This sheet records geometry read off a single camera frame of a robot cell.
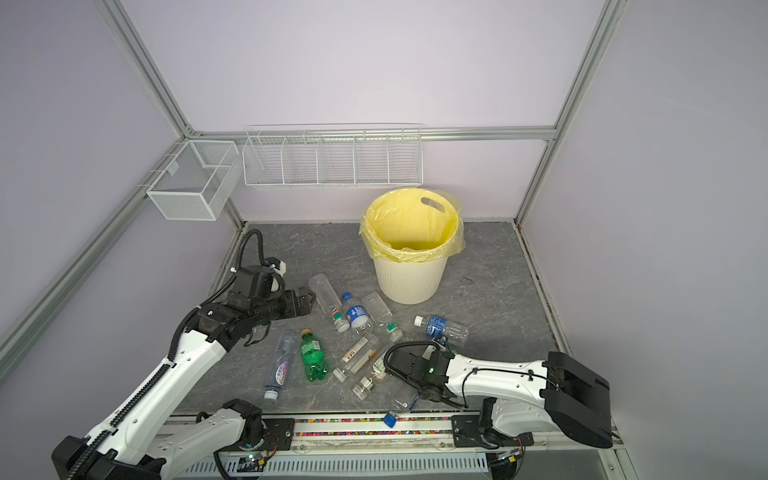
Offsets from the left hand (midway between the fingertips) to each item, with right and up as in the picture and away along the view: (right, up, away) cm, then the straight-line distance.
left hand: (299, 302), depth 77 cm
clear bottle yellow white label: (+14, -16, +5) cm, 22 cm away
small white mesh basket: (-42, +36, +22) cm, 60 cm away
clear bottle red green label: (+3, -3, +20) cm, 20 cm away
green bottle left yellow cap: (+1, -18, +10) cm, 20 cm away
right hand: (+29, -21, +5) cm, 36 cm away
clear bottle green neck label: (+21, -7, +14) cm, 26 cm away
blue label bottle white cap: (+37, -9, +10) cm, 39 cm away
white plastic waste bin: (+31, +2, +28) cm, 41 cm away
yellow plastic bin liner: (+30, +22, +20) cm, 42 cm away
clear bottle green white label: (+17, -23, +3) cm, 29 cm away
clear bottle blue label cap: (+13, -6, +12) cm, 19 cm away
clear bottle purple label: (-6, -19, +3) cm, 20 cm away
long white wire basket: (+4, +45, +23) cm, 51 cm away
